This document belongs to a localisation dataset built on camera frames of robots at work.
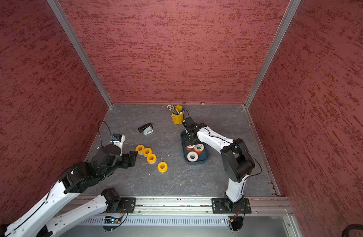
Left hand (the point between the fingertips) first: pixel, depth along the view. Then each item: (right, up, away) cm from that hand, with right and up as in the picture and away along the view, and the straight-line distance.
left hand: (128, 155), depth 70 cm
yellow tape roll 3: (+7, -9, +19) cm, 22 cm away
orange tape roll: (+37, -2, +24) cm, 44 cm away
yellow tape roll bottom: (+14, -13, +15) cm, 25 cm away
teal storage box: (+39, -7, +20) cm, 44 cm away
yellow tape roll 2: (+3, -3, +22) cm, 23 cm away
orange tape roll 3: (+32, -6, +20) cm, 38 cm away
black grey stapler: (0, +10, +31) cm, 32 cm away
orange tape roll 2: (+30, 0, +18) cm, 35 cm away
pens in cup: (+22, +24, +33) cm, 47 cm away
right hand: (+31, +2, +22) cm, 38 cm away
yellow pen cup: (+23, +17, +34) cm, 44 cm away
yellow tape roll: (-2, -2, +23) cm, 23 cm away
